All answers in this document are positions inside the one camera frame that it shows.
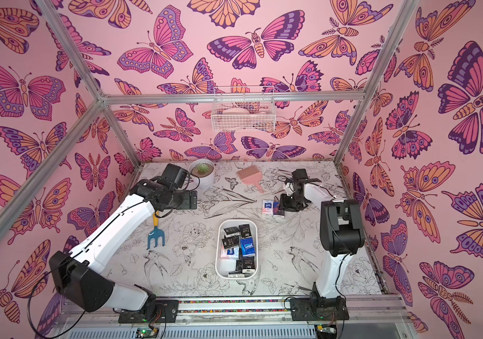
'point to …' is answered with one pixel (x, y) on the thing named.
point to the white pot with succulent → (203, 169)
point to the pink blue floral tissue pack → (267, 207)
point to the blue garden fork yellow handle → (155, 233)
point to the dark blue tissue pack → (275, 207)
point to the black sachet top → (245, 231)
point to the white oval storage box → (225, 265)
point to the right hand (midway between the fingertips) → (279, 207)
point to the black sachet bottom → (248, 263)
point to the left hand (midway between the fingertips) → (187, 199)
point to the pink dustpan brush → (251, 175)
